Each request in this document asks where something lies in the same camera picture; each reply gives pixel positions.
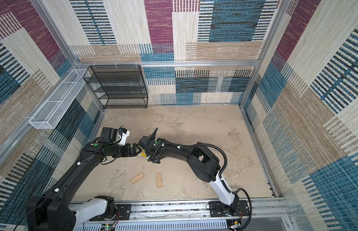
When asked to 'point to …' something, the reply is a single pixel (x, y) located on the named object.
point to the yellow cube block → (144, 153)
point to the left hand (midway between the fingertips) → (134, 148)
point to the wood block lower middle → (159, 181)
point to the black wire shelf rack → (119, 86)
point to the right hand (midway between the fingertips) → (155, 157)
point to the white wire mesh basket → (49, 115)
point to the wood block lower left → (137, 178)
